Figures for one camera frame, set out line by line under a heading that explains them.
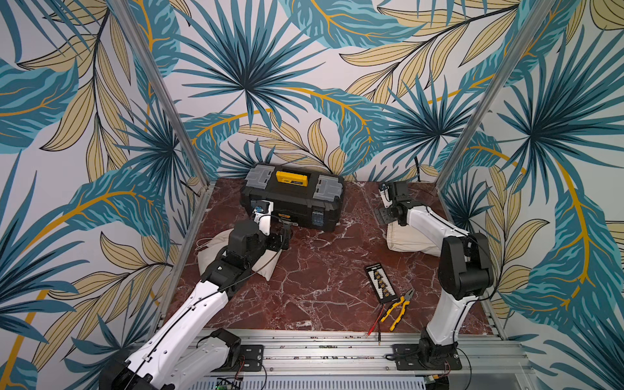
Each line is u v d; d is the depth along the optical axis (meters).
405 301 0.84
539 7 0.68
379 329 0.80
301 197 0.93
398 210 0.72
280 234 1.03
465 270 0.51
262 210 0.62
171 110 0.90
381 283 0.88
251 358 0.72
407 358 0.73
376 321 0.80
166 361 0.40
